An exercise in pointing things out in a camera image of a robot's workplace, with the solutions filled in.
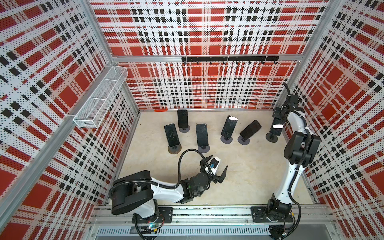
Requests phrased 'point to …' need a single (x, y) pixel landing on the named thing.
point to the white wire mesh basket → (93, 110)
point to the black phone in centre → (202, 134)
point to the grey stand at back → (184, 130)
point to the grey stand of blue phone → (241, 141)
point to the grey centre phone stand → (204, 149)
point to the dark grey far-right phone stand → (271, 137)
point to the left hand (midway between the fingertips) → (219, 163)
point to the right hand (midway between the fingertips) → (282, 114)
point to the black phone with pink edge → (229, 126)
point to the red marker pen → (161, 110)
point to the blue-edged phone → (252, 128)
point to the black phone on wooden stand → (171, 135)
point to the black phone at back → (182, 117)
